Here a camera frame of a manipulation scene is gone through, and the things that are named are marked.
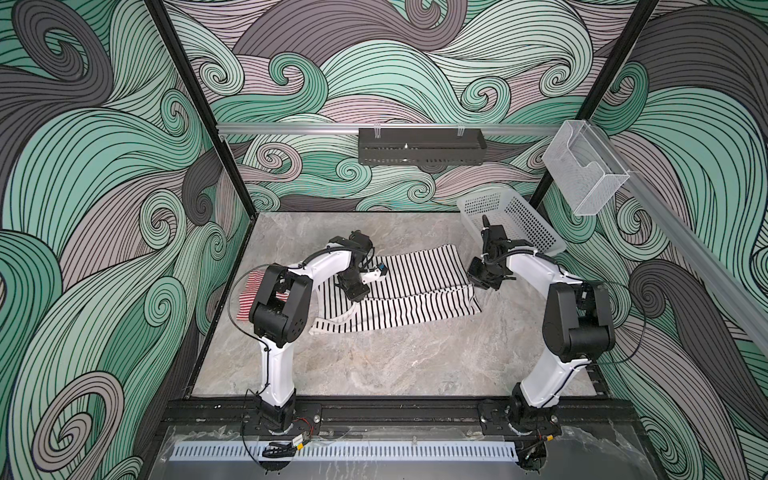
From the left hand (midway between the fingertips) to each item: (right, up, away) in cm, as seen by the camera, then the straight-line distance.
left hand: (356, 293), depth 93 cm
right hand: (+37, +4, +1) cm, 37 cm away
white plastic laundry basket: (+61, +26, +21) cm, 70 cm away
